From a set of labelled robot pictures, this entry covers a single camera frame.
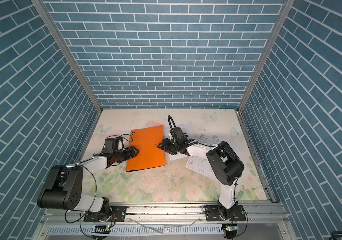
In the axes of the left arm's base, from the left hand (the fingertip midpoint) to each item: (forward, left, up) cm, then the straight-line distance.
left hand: (135, 152), depth 93 cm
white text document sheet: (+19, -37, -4) cm, 42 cm away
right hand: (+1, -15, +5) cm, 16 cm away
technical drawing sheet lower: (-8, -42, -3) cm, 42 cm away
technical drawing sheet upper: (+12, -50, -3) cm, 52 cm away
